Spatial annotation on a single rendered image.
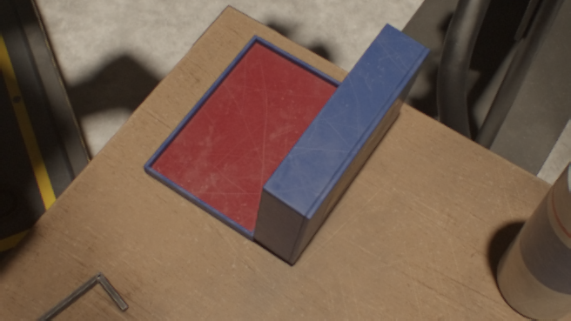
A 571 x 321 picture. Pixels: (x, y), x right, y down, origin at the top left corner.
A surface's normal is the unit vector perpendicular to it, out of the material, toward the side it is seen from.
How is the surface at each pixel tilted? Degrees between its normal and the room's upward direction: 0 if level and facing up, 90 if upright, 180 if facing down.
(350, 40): 0
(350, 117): 7
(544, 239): 90
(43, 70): 0
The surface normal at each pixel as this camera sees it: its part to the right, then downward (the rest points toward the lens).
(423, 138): 0.00, -0.47
